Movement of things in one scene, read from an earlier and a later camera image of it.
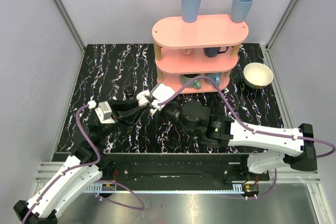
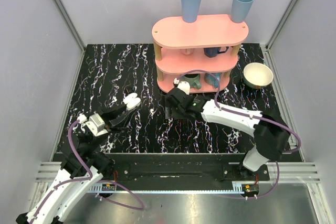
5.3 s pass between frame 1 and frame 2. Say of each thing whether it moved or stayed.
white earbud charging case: moved
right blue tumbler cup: stayed
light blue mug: stayed
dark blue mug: stayed
